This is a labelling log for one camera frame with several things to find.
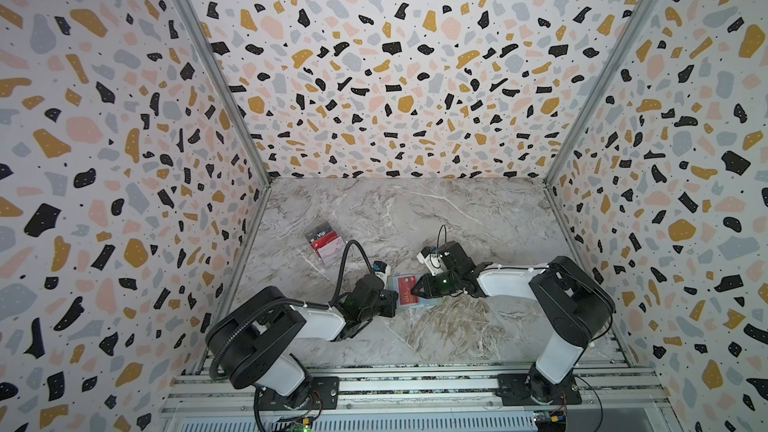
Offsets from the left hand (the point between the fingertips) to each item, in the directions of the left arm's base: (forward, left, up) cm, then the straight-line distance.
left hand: (406, 292), depth 88 cm
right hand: (+1, -2, +1) cm, 2 cm away
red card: (+3, 0, -2) cm, 4 cm away
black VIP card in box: (+20, +28, +3) cm, 35 cm away
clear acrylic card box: (+16, +25, +2) cm, 29 cm away
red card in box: (+18, +27, +1) cm, 32 cm away
